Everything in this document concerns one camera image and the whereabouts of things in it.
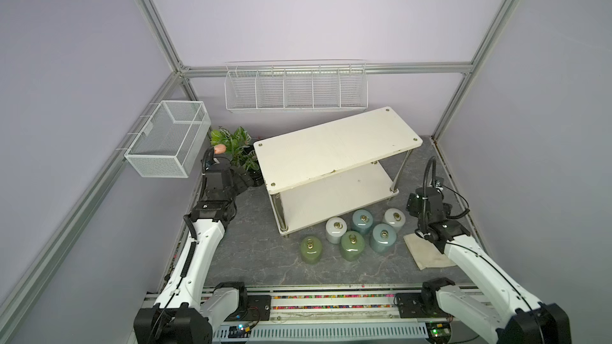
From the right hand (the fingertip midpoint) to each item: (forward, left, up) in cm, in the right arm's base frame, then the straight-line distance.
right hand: (427, 198), depth 83 cm
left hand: (+4, +67, +8) cm, 67 cm away
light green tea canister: (-14, +28, -6) cm, 32 cm away
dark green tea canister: (-15, +41, -6) cm, 44 cm away
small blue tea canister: (-12, +17, -5) cm, 21 cm away
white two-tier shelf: (-2, +36, +21) cm, 42 cm away
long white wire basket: (+46, +47, +16) cm, 68 cm away
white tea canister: (-8, +33, -6) cm, 34 cm away
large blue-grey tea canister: (-6, +23, -6) cm, 24 cm away
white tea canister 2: (-4, +11, -6) cm, 13 cm away
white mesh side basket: (+14, +91, +13) cm, 93 cm away
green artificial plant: (+14, +67, +12) cm, 69 cm away
